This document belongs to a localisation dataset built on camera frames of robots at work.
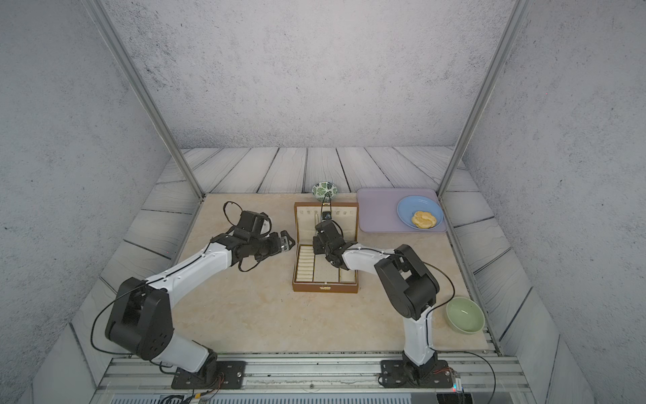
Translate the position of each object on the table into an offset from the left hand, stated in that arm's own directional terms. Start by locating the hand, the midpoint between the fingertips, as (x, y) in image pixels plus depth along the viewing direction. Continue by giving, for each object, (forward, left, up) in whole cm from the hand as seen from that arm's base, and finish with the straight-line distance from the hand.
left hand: (290, 245), depth 87 cm
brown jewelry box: (-6, -8, -8) cm, 12 cm away
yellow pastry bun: (+18, -54, -10) cm, 58 cm away
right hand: (+8, -10, -6) cm, 14 cm away
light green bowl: (-21, -57, -11) cm, 62 cm away
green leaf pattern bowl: (+39, -12, -11) cm, 42 cm away
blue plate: (+28, -51, -10) cm, 59 cm away
